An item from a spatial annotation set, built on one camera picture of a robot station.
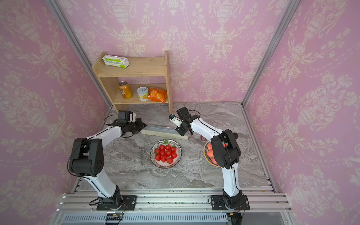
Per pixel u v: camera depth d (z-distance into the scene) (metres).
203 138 0.97
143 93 0.90
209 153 0.89
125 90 0.88
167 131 0.92
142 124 0.87
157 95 0.90
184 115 0.76
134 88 0.92
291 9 0.70
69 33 0.79
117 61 0.79
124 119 0.77
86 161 0.48
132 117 0.81
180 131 0.87
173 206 0.75
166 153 0.90
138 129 0.87
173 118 0.86
